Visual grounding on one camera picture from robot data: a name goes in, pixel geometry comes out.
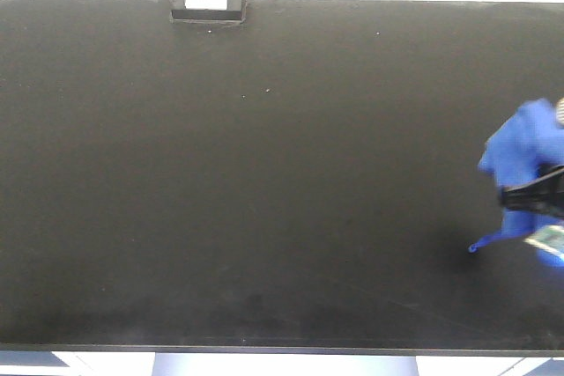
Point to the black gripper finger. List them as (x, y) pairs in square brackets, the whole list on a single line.
[(553, 173), (537, 202)]

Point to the blue cloth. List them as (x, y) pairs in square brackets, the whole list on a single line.
[(515, 151)]

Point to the dark top bench with socket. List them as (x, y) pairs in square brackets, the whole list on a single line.
[(220, 217)]

